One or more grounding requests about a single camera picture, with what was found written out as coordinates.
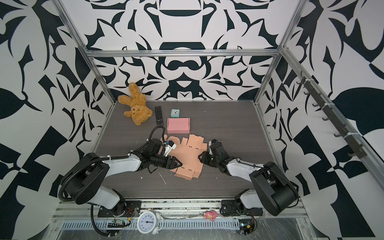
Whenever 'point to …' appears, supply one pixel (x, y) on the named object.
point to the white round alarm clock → (147, 222)
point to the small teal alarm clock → (175, 113)
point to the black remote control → (159, 116)
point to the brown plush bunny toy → (139, 112)
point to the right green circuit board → (246, 226)
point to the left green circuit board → (116, 223)
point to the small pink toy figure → (211, 214)
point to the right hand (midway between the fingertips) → (200, 157)
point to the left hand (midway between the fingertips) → (181, 162)
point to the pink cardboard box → (178, 125)
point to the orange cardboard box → (187, 152)
